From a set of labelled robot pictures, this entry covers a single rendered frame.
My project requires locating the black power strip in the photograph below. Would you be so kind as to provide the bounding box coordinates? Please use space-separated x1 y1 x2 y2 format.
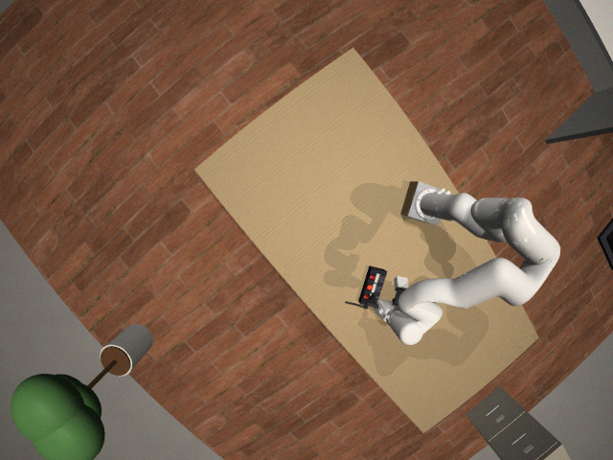
355 266 387 309

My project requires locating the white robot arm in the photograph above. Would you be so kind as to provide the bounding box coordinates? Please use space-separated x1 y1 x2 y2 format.
384 188 560 345

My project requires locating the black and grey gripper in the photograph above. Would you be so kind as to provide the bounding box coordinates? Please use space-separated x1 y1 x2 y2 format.
367 294 397 322

